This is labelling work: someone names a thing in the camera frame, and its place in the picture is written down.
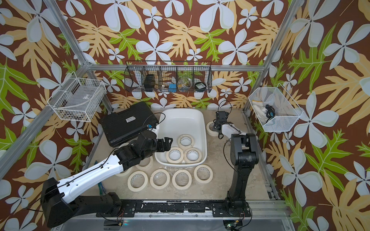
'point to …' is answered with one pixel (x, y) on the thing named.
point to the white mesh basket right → (276, 110)
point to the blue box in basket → (172, 87)
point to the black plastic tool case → (127, 123)
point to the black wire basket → (165, 76)
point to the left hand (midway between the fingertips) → (168, 138)
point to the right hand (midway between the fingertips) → (219, 126)
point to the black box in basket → (149, 83)
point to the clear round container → (184, 84)
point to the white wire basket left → (78, 98)
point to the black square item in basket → (200, 86)
